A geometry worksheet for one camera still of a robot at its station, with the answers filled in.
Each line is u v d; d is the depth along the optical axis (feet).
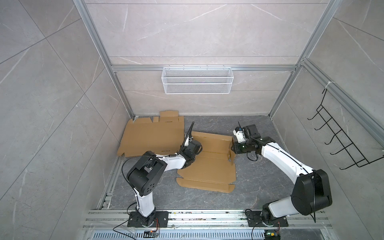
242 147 2.42
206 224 2.39
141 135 3.63
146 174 1.59
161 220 2.40
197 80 3.30
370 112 1.84
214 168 3.08
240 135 2.59
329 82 2.30
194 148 2.40
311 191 1.40
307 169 1.48
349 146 2.05
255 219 2.40
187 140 2.68
